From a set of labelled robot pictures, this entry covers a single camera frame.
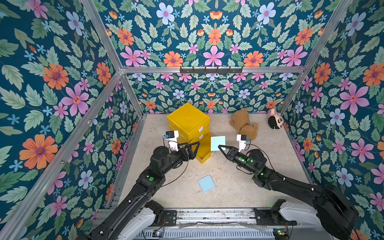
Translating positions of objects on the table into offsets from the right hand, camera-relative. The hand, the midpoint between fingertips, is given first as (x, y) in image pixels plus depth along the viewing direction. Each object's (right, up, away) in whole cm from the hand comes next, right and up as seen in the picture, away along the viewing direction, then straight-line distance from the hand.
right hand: (219, 147), depth 72 cm
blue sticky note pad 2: (-6, -23, +13) cm, 27 cm away
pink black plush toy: (+44, +15, +32) cm, 56 cm away
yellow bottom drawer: (-7, -6, +20) cm, 23 cm away
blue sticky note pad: (-1, +3, +3) cm, 4 cm away
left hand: (-11, +2, -4) cm, 12 cm away
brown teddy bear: (+18, +14, +31) cm, 39 cm away
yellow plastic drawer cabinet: (-14, +11, +12) cm, 21 cm away
